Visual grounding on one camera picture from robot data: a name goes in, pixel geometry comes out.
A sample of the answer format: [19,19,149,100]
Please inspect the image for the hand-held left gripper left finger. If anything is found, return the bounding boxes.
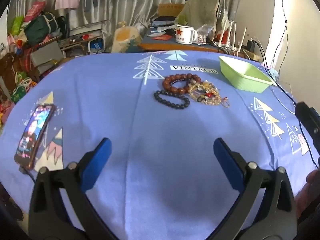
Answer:
[28,137,120,240]

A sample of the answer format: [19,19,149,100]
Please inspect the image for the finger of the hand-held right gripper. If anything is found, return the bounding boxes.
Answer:
[295,102,320,155]

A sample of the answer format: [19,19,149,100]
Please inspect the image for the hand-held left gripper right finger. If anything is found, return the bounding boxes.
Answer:
[213,137,298,240]

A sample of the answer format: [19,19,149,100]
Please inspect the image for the yellow crystal bead bracelet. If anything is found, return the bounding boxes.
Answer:
[187,80,222,107]

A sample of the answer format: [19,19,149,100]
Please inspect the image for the light green plastic tray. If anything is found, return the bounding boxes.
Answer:
[219,56,273,93]

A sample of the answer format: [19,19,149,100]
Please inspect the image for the black bead bracelet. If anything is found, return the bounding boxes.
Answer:
[153,90,191,110]

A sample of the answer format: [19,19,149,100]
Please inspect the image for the brown wooden bead bracelet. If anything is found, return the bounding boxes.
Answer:
[162,73,202,94]

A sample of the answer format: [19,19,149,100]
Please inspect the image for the person's right hand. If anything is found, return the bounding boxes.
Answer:
[296,169,320,220]

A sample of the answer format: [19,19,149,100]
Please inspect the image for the smartphone with lit screen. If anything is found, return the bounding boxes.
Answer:
[14,104,57,170]

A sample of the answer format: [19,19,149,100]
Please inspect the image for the blue printed bed sheet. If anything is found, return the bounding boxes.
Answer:
[0,50,320,240]

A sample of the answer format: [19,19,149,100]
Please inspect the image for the black charger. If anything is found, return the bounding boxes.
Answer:
[246,39,258,52]

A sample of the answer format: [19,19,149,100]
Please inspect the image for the white router with antennas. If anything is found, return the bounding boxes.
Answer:
[216,19,248,55]

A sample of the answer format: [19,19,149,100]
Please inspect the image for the grey box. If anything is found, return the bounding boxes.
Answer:
[30,41,64,68]

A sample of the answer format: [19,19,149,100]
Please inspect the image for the yellow sack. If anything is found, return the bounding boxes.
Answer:
[111,21,143,53]

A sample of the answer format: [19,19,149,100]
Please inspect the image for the wooden desk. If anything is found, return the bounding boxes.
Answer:
[139,34,260,60]

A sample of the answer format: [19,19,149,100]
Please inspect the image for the clear plastic bag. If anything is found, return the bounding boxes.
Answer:
[197,24,218,42]

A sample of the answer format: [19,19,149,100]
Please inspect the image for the white enamel mug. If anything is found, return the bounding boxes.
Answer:
[175,25,198,45]

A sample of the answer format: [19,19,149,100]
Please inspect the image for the dark green duffel bag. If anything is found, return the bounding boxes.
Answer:
[24,12,59,46]

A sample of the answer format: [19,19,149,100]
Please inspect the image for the grey-green towel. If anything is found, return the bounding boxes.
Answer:
[179,0,227,34]

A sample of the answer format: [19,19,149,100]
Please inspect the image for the green plastic bag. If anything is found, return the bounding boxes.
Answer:
[10,16,25,35]

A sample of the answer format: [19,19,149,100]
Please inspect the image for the grey curtain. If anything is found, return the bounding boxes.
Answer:
[7,0,240,55]

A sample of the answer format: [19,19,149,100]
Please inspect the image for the red plastic bag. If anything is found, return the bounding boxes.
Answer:
[24,1,47,23]

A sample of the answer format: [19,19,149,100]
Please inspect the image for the cardboard box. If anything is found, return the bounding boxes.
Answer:
[158,3,185,18]

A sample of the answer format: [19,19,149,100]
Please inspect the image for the black cables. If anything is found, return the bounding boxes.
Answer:
[251,0,320,169]

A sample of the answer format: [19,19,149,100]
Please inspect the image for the dark phone cable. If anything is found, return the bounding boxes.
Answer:
[19,166,38,185]

